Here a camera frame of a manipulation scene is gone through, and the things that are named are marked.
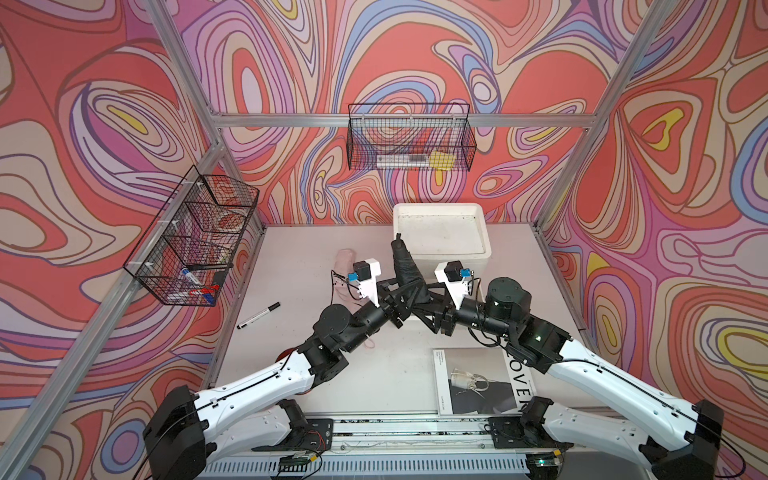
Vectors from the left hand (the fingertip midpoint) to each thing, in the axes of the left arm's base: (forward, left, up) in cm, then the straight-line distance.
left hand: (419, 284), depth 61 cm
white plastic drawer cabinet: (+26, -10, -11) cm, 30 cm away
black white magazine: (-10, -18, -32) cm, 38 cm away
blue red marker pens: (+1, +46, -4) cm, 46 cm away
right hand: (-1, 0, -7) cm, 7 cm away
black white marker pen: (+14, +44, -34) cm, 58 cm away
